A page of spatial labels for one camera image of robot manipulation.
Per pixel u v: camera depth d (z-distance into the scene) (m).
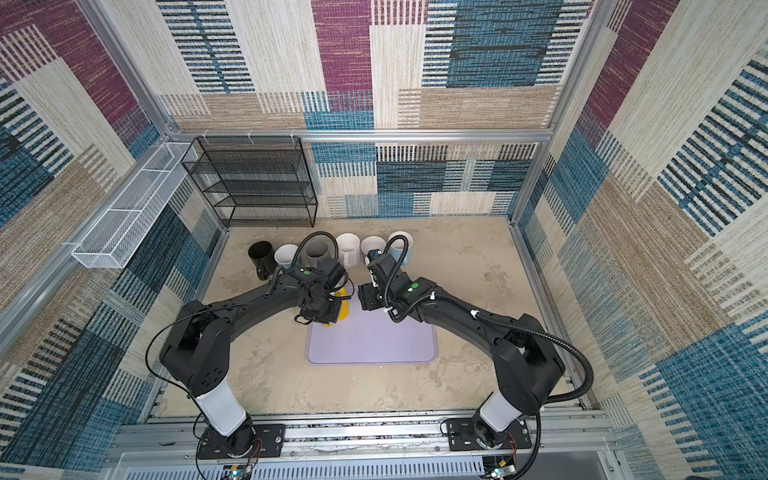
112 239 0.70
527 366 0.44
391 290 0.63
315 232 0.81
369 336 0.90
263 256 1.00
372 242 1.03
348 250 0.99
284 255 1.01
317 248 0.98
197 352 0.46
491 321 0.48
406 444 0.73
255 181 1.11
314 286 0.65
